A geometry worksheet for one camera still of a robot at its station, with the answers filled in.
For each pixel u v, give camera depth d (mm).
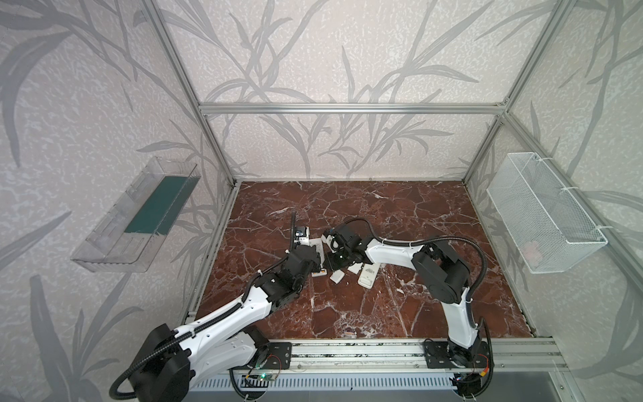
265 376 707
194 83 882
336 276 902
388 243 630
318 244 963
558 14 711
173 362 390
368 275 890
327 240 869
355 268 909
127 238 637
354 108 985
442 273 517
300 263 585
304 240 696
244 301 513
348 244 751
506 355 755
